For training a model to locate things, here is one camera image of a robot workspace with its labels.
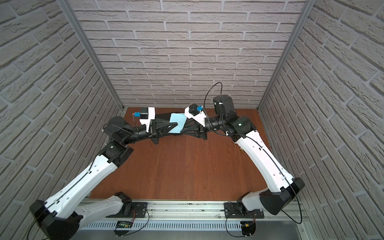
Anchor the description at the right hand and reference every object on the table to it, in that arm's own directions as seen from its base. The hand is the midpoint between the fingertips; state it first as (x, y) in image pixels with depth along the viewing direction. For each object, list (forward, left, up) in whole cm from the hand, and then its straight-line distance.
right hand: (185, 127), depth 60 cm
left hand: (+1, +4, +5) cm, 7 cm away
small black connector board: (-33, -27, -40) cm, 59 cm away
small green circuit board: (-28, +34, -40) cm, 60 cm away
